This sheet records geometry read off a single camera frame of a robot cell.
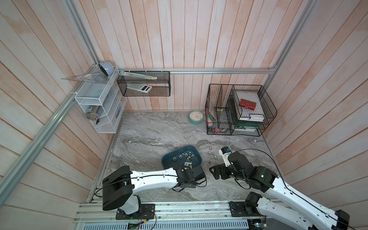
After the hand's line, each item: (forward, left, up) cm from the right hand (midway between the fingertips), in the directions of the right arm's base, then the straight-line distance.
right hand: (215, 166), depth 76 cm
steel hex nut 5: (+10, +24, -12) cm, 28 cm away
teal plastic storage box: (+11, +22, -12) cm, 27 cm away
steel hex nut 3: (+15, -2, -13) cm, 20 cm away
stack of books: (+35, -23, +6) cm, 43 cm away
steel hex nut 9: (+12, +12, -12) cm, 20 cm away
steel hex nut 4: (+9, +1, -12) cm, 15 cm away
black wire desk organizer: (+58, -10, -13) cm, 60 cm away
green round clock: (+46, +8, -11) cm, 48 cm away
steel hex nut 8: (+12, +16, -11) cm, 23 cm away
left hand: (-6, +15, -9) cm, 19 cm away
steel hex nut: (+19, -1, -13) cm, 23 cm away
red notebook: (+40, -25, +9) cm, 48 cm away
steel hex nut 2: (+15, 0, -13) cm, 20 cm away
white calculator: (+50, +46, +15) cm, 70 cm away
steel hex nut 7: (+14, +14, -12) cm, 23 cm away
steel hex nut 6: (+11, +20, -12) cm, 26 cm away
